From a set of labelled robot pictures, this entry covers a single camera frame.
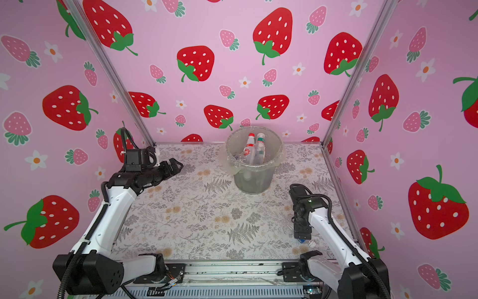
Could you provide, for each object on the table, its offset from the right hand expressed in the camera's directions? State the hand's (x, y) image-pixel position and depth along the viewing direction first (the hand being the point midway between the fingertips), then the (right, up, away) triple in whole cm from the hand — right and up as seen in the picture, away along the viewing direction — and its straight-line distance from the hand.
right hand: (293, 219), depth 82 cm
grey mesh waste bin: (-17, +17, +6) cm, 25 cm away
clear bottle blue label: (+7, -9, -4) cm, 12 cm away
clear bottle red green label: (-14, +32, +6) cm, 36 cm away
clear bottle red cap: (-20, +31, +6) cm, 37 cm away
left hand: (-52, +23, -3) cm, 57 cm away
